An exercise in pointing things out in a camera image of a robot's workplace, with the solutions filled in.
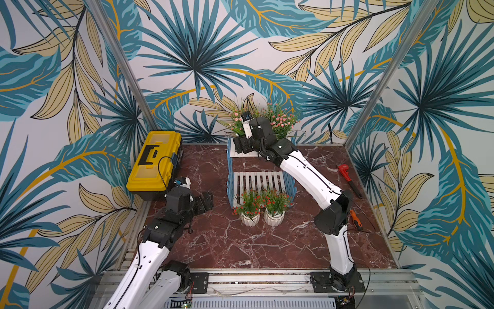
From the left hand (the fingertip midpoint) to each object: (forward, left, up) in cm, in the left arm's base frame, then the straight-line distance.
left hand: (203, 200), depth 75 cm
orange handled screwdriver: (0, -68, -17) cm, 70 cm away
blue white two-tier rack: (+20, -12, -16) cm, 28 cm away
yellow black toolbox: (+19, +24, -2) cm, 31 cm away
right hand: (+24, -16, +13) cm, 31 cm away
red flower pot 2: (+1, -29, -3) cm, 29 cm away
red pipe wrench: (+28, -71, -17) cm, 79 cm away
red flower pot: (+1, -19, -9) cm, 21 cm away
